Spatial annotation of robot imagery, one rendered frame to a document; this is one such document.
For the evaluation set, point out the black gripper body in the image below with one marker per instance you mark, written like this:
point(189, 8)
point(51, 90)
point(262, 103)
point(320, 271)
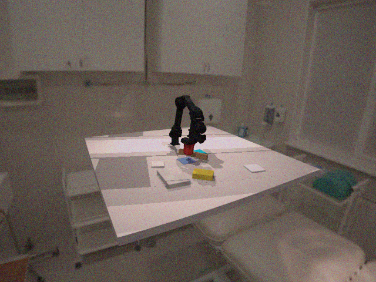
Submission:
point(189, 140)

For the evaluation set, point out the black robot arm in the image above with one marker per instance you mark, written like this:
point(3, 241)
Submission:
point(196, 124)

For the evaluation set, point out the yellow rectangular block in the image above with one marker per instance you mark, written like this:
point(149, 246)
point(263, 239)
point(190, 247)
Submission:
point(202, 174)

